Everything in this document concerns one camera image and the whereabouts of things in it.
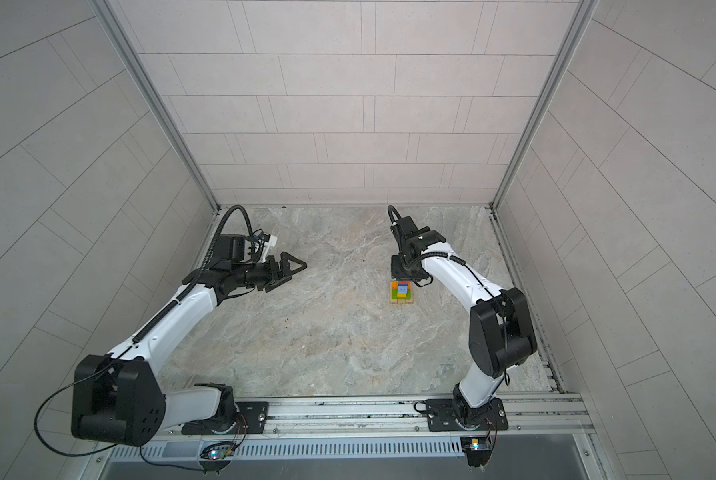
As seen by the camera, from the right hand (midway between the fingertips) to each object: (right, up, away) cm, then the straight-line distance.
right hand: (399, 274), depth 88 cm
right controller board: (+16, -38, -20) cm, 45 cm away
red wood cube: (+1, -2, 0) cm, 3 cm away
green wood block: (-1, -7, +3) cm, 7 cm away
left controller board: (-42, -35, -23) cm, 59 cm away
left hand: (-26, +3, -9) cm, 28 cm away
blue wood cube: (+1, -4, -1) cm, 4 cm away
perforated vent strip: (-26, -37, -20) cm, 50 cm away
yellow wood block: (0, -6, +1) cm, 6 cm away
